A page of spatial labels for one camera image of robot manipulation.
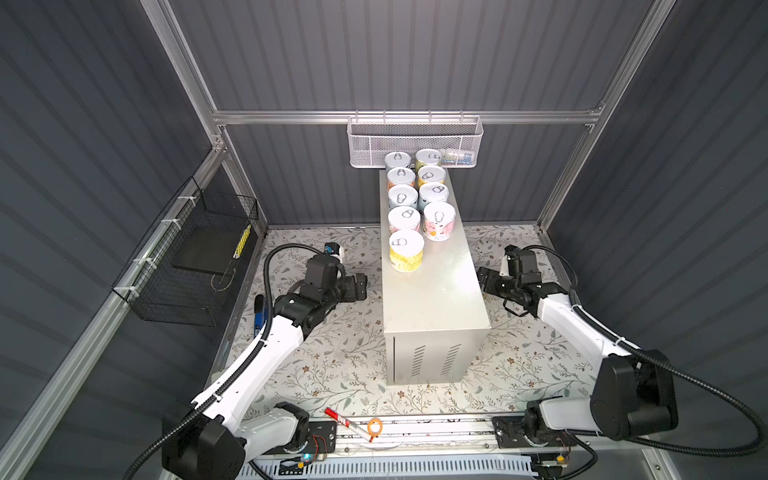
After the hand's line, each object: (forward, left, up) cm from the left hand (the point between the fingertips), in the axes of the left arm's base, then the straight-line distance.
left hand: (351, 278), depth 79 cm
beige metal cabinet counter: (-20, -18, +13) cm, 30 cm away
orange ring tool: (-30, -4, -22) cm, 38 cm away
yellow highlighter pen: (+10, +29, +6) cm, 31 cm away
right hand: (+2, -41, -8) cm, 42 cm away
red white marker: (-31, +2, -21) cm, 37 cm away
